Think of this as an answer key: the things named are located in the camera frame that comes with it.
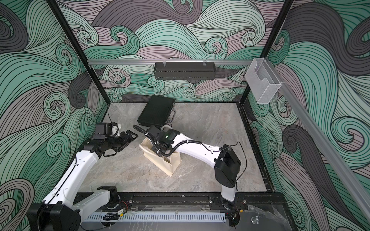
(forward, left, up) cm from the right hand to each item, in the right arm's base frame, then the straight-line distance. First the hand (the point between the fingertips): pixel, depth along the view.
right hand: (158, 148), depth 79 cm
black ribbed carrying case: (+34, +6, -8) cm, 36 cm away
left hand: (+4, +14, +5) cm, 15 cm away
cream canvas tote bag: (-8, -5, -5) cm, 11 cm away
